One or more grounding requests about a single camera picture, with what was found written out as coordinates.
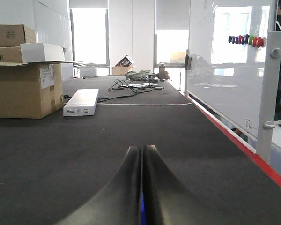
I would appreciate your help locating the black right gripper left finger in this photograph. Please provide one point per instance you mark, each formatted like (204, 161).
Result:
(121, 187)

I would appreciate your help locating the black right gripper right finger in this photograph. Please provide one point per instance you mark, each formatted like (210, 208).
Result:
(164, 194)

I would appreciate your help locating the small blue plastic part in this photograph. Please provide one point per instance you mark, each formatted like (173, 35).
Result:
(143, 211)

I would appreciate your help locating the conveyor with dark grey belt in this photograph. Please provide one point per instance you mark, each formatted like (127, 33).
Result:
(178, 131)

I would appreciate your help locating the long white box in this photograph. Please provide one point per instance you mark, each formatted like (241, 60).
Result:
(80, 103)

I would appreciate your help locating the white papers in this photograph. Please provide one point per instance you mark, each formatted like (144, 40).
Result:
(135, 85)

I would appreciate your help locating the green cloth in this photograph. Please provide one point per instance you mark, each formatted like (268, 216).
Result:
(138, 74)

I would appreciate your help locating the open cardboard box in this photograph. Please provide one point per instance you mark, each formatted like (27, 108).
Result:
(120, 71)

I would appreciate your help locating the whiteboard on white stand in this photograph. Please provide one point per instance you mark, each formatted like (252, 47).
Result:
(224, 93)

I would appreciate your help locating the brown bottle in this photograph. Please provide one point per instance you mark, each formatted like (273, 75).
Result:
(163, 73)

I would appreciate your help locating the whiteboard eraser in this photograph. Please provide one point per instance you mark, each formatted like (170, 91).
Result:
(189, 61)

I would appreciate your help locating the cardboard sheet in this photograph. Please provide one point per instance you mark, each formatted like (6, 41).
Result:
(178, 57)

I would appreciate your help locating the large cardboard box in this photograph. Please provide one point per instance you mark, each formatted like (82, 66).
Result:
(14, 93)

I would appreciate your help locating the black round magnet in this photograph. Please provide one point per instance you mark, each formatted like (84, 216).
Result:
(230, 39)

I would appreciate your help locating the blue round magnet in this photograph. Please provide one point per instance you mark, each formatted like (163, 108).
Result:
(233, 39)

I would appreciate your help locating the purple round magnet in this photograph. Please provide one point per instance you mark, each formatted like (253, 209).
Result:
(237, 39)

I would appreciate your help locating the red round magnet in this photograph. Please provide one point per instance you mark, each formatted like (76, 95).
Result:
(240, 39)
(255, 41)
(260, 42)

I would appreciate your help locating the flat cardboard box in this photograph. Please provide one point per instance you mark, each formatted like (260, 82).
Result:
(4, 55)

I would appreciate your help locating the green round magnet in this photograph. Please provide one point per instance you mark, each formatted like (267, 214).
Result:
(251, 40)

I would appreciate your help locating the grey roller blind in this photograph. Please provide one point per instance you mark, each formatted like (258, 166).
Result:
(89, 3)
(172, 14)

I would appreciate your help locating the small cardboard box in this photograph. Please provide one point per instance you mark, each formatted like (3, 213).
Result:
(14, 35)

